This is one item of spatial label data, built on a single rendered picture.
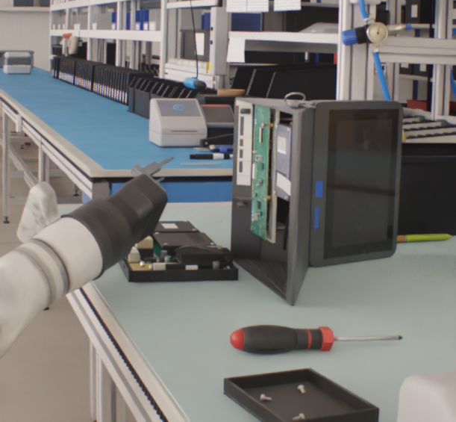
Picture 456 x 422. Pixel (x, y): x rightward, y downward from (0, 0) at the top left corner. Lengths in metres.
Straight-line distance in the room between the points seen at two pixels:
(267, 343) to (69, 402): 2.88
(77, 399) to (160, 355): 2.89
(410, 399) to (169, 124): 2.92
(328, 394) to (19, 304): 0.37
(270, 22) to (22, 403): 1.63
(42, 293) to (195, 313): 0.16
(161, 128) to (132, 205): 2.15
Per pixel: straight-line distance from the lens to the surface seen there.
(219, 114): 3.46
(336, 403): 0.86
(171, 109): 3.42
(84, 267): 1.14
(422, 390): 0.46
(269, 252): 1.37
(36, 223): 1.19
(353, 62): 2.89
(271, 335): 0.98
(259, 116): 1.30
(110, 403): 1.84
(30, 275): 1.10
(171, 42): 5.01
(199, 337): 1.04
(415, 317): 1.14
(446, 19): 3.62
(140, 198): 1.20
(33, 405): 3.81
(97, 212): 1.17
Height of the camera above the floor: 1.29
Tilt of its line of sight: 8 degrees down
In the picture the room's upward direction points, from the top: 2 degrees clockwise
